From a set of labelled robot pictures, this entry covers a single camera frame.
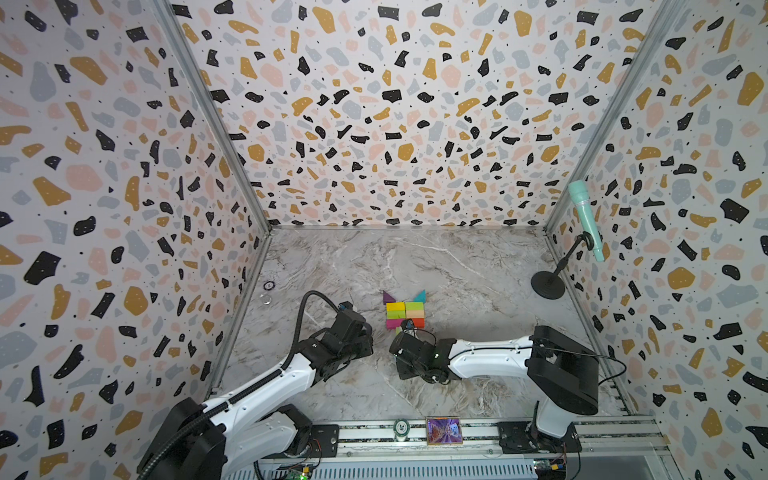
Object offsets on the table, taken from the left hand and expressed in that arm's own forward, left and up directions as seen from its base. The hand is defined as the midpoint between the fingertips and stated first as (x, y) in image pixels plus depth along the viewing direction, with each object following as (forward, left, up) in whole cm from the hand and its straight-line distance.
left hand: (379, 339), depth 84 cm
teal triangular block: (+18, -13, -7) cm, 23 cm away
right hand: (-5, -7, -7) cm, 11 cm away
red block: (+9, -12, -8) cm, 17 cm away
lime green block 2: (+11, -5, -6) cm, 14 cm away
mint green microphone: (+31, -57, +27) cm, 70 cm away
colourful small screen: (-22, -17, -6) cm, 28 cm away
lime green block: (+15, -11, -7) cm, 19 cm away
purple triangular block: (+17, -2, -6) cm, 18 cm away
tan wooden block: (+12, -11, -8) cm, 18 cm away
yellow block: (+14, -4, -6) cm, 16 cm away
